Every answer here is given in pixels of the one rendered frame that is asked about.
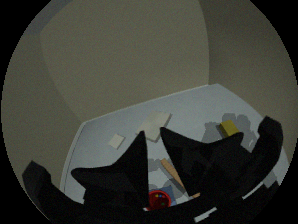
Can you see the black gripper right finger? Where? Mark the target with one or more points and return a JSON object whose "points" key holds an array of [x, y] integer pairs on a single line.
{"points": [[193, 159]]}

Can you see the olive-yellow rectangular block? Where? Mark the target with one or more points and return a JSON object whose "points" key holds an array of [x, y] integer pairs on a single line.
{"points": [[228, 128]]}

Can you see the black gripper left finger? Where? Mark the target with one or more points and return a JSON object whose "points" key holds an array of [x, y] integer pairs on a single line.
{"points": [[130, 172]]}

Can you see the tan wooden bar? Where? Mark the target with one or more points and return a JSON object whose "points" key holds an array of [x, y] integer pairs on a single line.
{"points": [[169, 168]]}

